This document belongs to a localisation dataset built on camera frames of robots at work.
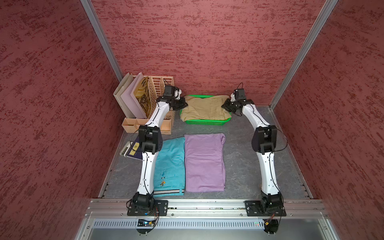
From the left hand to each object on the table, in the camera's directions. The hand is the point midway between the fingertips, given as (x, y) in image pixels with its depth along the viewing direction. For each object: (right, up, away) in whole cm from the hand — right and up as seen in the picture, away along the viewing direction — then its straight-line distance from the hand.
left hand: (187, 105), depth 101 cm
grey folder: (-40, +6, -15) cm, 43 cm away
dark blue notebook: (-33, -30, -9) cm, 46 cm away
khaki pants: (+16, -1, +7) cm, 17 cm away
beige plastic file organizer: (-24, +14, +9) cm, 29 cm away
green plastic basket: (+13, -11, 0) cm, 18 cm away
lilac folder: (-34, +2, -12) cm, 36 cm away
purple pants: (+12, -36, -12) cm, 40 cm away
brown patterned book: (-30, +7, -4) cm, 31 cm away
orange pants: (-1, -10, -5) cm, 11 cm away
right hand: (+26, 0, +4) cm, 26 cm away
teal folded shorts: (-9, -43, -20) cm, 49 cm away
